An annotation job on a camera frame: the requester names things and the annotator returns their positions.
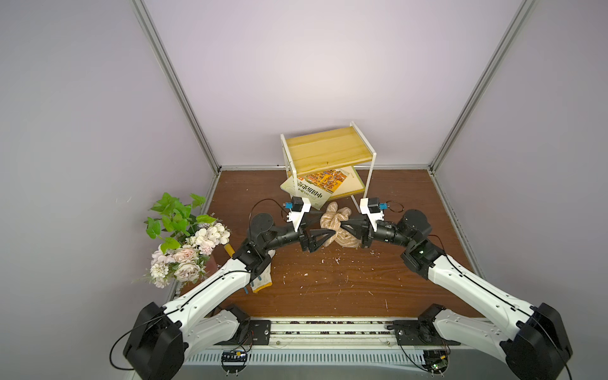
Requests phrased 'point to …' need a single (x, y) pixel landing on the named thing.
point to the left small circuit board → (233, 361)
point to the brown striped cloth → (332, 220)
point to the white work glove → (265, 279)
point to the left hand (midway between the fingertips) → (330, 224)
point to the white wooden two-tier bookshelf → (342, 148)
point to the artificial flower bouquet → (185, 240)
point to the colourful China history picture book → (317, 188)
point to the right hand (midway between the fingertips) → (343, 215)
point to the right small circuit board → (436, 361)
